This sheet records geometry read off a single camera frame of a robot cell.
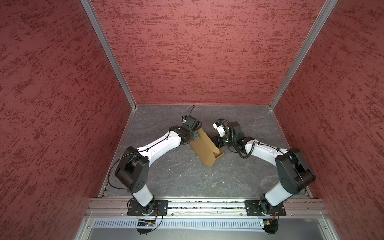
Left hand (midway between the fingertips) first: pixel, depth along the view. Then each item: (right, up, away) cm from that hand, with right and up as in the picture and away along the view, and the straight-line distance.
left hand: (193, 137), depth 88 cm
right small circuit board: (+37, -40, -16) cm, 57 cm away
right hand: (+9, -3, 0) cm, 10 cm away
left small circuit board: (-25, -41, -16) cm, 50 cm away
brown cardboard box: (+7, -5, -10) cm, 13 cm away
